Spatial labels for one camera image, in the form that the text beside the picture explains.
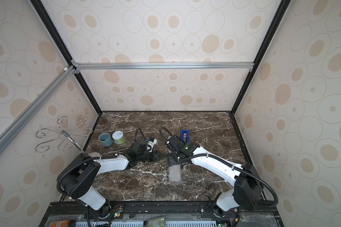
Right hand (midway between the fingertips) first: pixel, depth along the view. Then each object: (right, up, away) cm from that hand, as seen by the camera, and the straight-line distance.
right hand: (177, 158), depth 82 cm
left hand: (-7, +1, +4) cm, 8 cm away
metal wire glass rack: (-49, +12, -20) cm, 54 cm away
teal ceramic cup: (-50, +9, +18) cm, 54 cm away
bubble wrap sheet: (-1, -8, 0) cm, 8 cm away
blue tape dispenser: (+6, +12, +16) cm, 21 cm away
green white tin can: (-41, +11, +16) cm, 45 cm away
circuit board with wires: (-29, -24, -9) cm, 39 cm away
